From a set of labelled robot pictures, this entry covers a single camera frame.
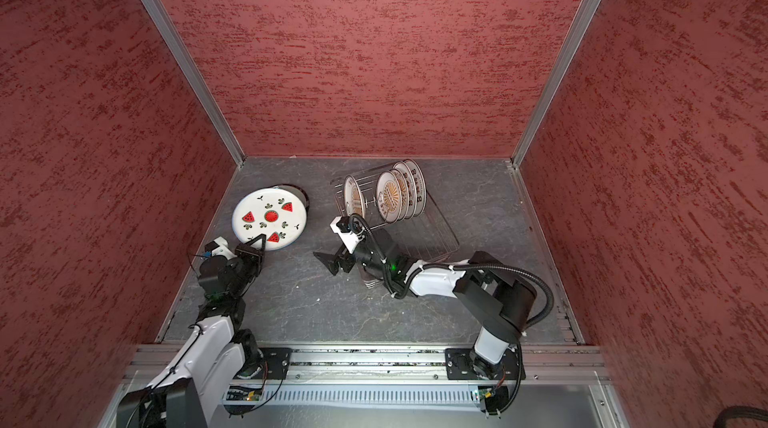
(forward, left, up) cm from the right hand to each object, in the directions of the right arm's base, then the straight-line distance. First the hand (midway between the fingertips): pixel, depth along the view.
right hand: (324, 246), depth 78 cm
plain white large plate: (+29, +15, -12) cm, 35 cm away
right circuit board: (-33, -42, -17) cm, 56 cm away
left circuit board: (-31, +20, -18) cm, 41 cm away
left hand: (+5, +17, -4) cm, 18 cm away
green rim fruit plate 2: (+20, -28, -4) cm, 35 cm away
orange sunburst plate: (+22, -18, -7) cm, 29 cm away
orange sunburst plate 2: (+17, -23, 0) cm, 29 cm away
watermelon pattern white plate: (+13, +16, -3) cm, 21 cm away
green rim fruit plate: (+17, -25, +3) cm, 30 cm away
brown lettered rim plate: (+24, -5, -9) cm, 26 cm away
